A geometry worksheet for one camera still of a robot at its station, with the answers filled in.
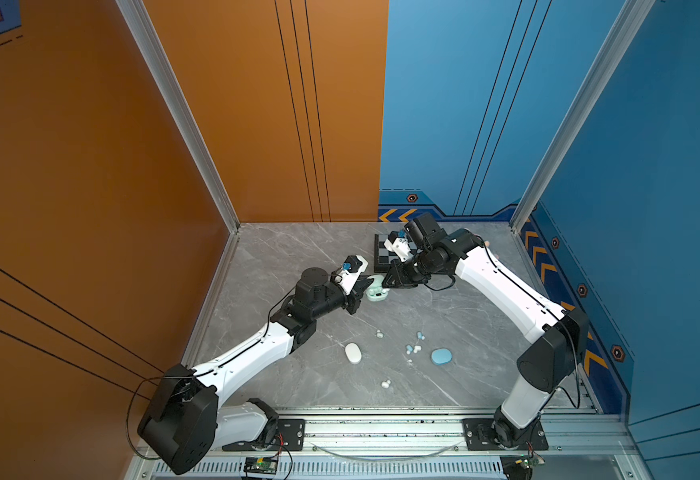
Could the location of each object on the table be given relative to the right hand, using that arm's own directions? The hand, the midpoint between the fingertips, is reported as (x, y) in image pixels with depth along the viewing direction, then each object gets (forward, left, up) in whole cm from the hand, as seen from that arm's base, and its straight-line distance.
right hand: (382, 284), depth 77 cm
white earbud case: (-10, +8, -20) cm, 24 cm away
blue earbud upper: (-5, -12, -21) cm, 24 cm away
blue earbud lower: (-9, -8, -21) cm, 24 cm away
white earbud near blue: (-9, -10, -21) cm, 25 cm away
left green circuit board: (-36, +29, -23) cm, 52 cm away
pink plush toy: (+29, -40, -17) cm, 52 cm away
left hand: (+2, +3, +1) cm, 4 cm away
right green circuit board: (-36, -33, -22) cm, 54 cm away
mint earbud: (-5, +1, -20) cm, 21 cm away
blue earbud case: (-11, -17, -21) cm, 29 cm away
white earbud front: (-19, -1, -21) cm, 28 cm away
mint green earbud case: (-2, +2, -1) cm, 3 cm away
